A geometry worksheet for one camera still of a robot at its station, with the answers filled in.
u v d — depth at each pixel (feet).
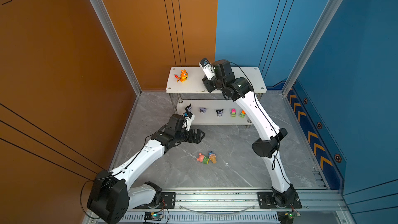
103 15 2.61
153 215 2.33
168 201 2.41
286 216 2.31
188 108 3.15
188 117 2.39
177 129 2.11
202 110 3.19
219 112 3.09
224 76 1.83
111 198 1.29
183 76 2.43
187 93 3.94
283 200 2.09
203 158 2.72
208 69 2.13
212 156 2.78
